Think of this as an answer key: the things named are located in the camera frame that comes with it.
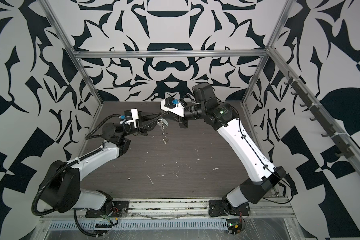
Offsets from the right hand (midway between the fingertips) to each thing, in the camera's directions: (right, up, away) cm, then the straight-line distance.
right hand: (164, 113), depth 60 cm
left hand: (-1, 0, 0) cm, 1 cm away
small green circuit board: (+32, -53, +11) cm, 62 cm away
